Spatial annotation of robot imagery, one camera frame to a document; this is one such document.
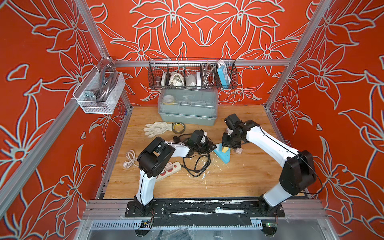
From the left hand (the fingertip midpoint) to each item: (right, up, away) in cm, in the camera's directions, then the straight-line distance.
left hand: (214, 148), depth 93 cm
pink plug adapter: (+15, -1, -1) cm, 16 cm away
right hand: (+2, +4, -9) cm, 10 cm away
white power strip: (-24, -9, -8) cm, 26 cm away
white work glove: (-39, +13, +11) cm, 43 cm away
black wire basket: (-15, +49, +3) cm, 51 cm away
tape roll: (-24, +13, +13) cm, 30 cm away
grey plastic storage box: (-17, +27, +5) cm, 33 cm away
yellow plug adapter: (+4, +2, -11) cm, 12 cm away
